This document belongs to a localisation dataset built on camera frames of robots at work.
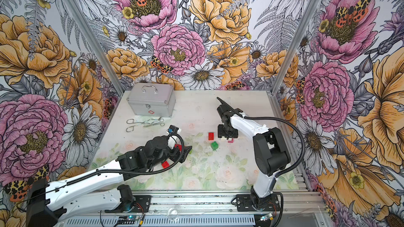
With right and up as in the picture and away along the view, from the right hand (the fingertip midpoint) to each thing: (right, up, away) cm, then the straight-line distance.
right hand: (226, 139), depth 91 cm
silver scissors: (-42, +8, +14) cm, 45 cm away
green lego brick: (-7, -4, 0) cm, 8 cm away
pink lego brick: (+4, -2, +4) cm, 6 cm away
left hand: (-23, -1, -15) cm, 27 cm away
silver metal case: (-44, +23, +6) cm, 50 cm away
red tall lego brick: (-8, +1, +4) cm, 9 cm away
